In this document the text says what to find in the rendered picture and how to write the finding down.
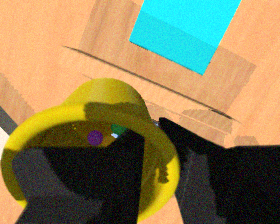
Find cream flat block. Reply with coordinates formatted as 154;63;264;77
0;106;18;160

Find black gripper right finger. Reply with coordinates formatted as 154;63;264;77
158;117;280;224

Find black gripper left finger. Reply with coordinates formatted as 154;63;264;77
11;128;145;224

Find yellow cup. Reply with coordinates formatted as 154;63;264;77
0;77;180;223

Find purple marble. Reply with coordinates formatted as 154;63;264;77
88;130;103;146

